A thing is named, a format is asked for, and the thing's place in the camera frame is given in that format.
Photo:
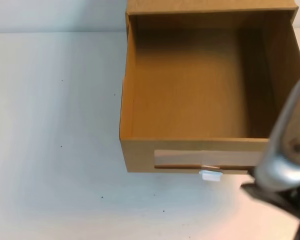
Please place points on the cardboard drawer with window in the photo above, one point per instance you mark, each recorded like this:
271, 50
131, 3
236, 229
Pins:
204, 89

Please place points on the white drawer handle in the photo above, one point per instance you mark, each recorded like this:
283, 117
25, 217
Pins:
211, 176

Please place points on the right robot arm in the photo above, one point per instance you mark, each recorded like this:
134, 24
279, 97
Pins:
277, 175

